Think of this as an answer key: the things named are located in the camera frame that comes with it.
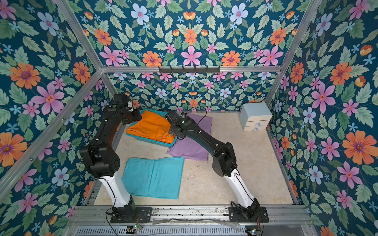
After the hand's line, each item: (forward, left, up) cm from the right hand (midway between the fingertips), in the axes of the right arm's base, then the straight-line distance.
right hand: (173, 130), depth 90 cm
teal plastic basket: (-4, +6, -10) cm, 13 cm away
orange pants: (+11, +17, -8) cm, 22 cm away
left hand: (+7, +22, +6) cm, 24 cm away
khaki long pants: (+20, +24, -4) cm, 31 cm away
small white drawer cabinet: (+15, -53, -2) cm, 55 cm away
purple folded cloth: (-4, -7, -14) cm, 16 cm away
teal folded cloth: (-25, +6, -14) cm, 29 cm away
